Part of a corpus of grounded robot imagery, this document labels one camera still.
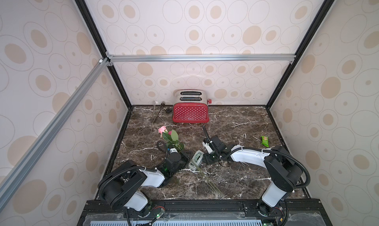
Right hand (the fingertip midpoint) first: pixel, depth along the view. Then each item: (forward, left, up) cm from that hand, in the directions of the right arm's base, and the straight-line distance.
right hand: (210, 157), depth 91 cm
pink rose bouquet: (+4, +23, +14) cm, 27 cm away
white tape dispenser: (-3, +8, +3) cm, 9 cm away
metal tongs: (+42, +37, +5) cm, 56 cm away
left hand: (-1, +7, +9) cm, 12 cm away
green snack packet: (+14, -37, 0) cm, 39 cm away
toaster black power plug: (+37, +32, +3) cm, 49 cm away
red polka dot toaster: (+28, +13, +17) cm, 35 cm away
